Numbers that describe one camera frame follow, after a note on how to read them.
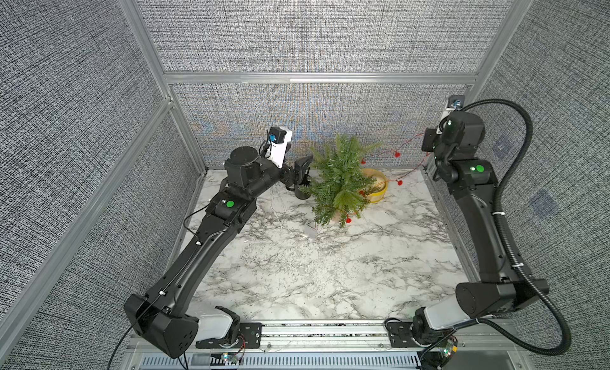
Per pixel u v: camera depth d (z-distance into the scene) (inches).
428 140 24.5
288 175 22.7
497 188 17.7
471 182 18.1
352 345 28.8
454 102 21.5
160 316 14.7
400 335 28.6
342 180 30.1
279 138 20.1
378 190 40.7
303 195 42.1
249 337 28.8
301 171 22.4
